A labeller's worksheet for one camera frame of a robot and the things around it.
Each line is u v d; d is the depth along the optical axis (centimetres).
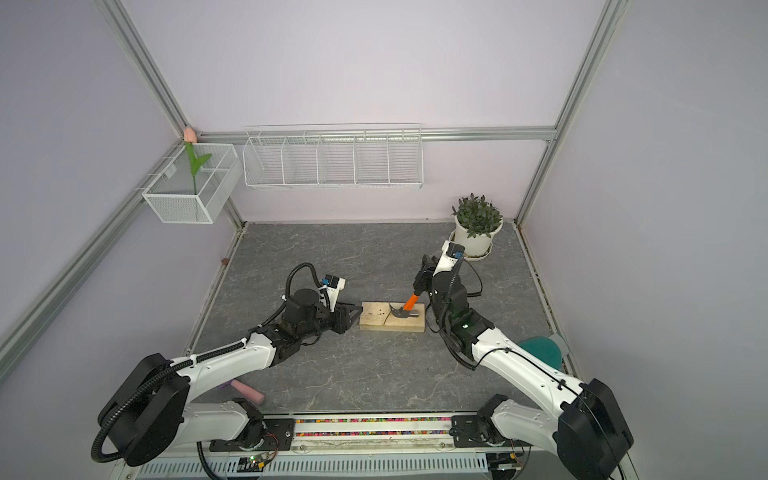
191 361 47
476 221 99
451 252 64
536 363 47
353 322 78
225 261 115
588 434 39
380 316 91
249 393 79
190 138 89
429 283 69
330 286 74
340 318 74
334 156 99
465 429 74
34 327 53
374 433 75
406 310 84
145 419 41
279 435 74
